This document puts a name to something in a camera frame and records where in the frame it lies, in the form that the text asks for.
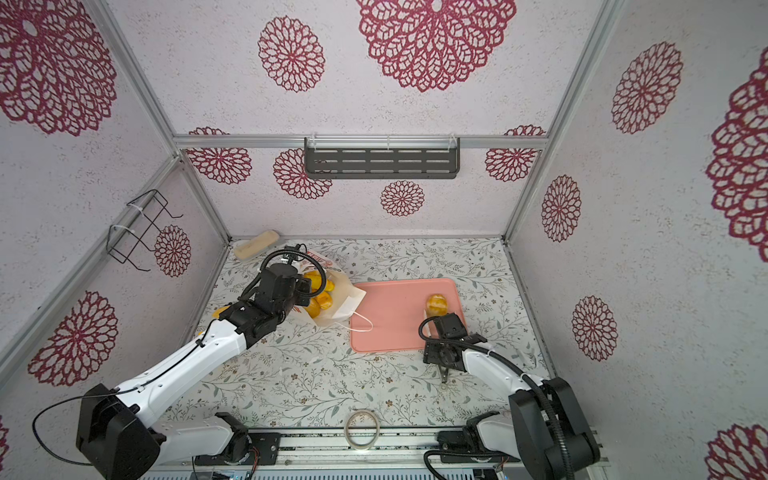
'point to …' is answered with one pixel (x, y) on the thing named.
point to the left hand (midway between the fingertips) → (300, 282)
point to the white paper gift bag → (345, 297)
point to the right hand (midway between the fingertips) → (436, 351)
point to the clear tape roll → (348, 438)
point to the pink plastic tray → (392, 311)
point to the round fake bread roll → (436, 305)
